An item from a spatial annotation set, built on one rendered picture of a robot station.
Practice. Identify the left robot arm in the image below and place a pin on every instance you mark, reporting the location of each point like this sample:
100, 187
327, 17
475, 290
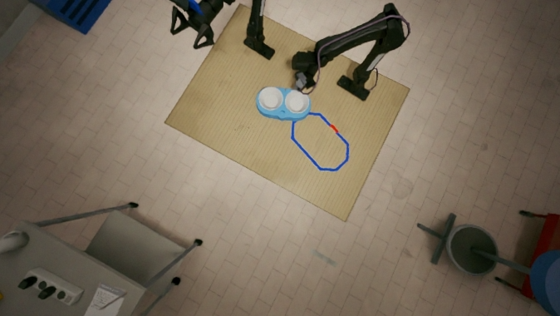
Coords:
388, 36

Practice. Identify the grey steel bowl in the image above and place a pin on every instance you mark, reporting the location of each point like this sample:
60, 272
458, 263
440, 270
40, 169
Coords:
270, 98
296, 102

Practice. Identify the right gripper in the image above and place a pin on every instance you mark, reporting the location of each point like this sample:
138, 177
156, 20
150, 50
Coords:
200, 19

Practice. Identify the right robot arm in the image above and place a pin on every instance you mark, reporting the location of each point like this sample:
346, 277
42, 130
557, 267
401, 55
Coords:
254, 26

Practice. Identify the blue tape outline with red notch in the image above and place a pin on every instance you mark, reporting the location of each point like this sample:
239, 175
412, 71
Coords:
336, 130

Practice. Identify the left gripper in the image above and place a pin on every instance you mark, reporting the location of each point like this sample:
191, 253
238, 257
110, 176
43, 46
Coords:
305, 78

